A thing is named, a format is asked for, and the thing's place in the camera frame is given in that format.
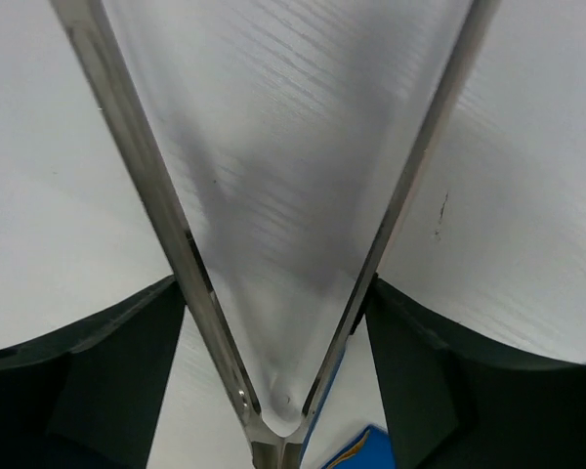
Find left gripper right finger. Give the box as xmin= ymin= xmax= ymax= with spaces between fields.
xmin=365 ymin=279 xmax=586 ymax=468

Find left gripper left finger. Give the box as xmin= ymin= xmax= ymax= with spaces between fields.
xmin=0 ymin=277 xmax=185 ymax=468

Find silver metal tongs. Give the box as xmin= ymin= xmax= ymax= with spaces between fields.
xmin=52 ymin=1 xmax=499 ymax=468

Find blue cartoon placemat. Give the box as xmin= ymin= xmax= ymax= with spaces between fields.
xmin=302 ymin=352 xmax=389 ymax=468

